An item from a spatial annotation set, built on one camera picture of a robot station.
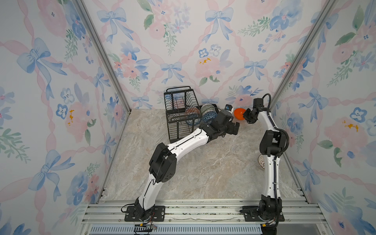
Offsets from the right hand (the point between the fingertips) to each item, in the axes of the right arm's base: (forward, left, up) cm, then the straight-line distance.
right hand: (244, 115), depth 112 cm
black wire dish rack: (-2, +47, +7) cm, 47 cm away
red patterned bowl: (-7, +40, +12) cm, 43 cm away
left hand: (-24, +16, +20) cm, 35 cm away
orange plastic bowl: (0, +5, +1) cm, 5 cm away
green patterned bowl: (+4, +28, +3) cm, 29 cm away
